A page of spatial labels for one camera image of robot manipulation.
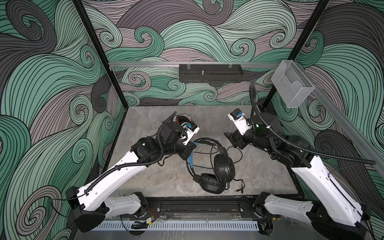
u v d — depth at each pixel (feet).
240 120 1.63
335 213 1.21
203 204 2.51
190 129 1.81
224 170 1.61
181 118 3.38
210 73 3.18
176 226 2.29
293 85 2.55
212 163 1.72
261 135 1.40
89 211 1.25
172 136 1.56
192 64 3.04
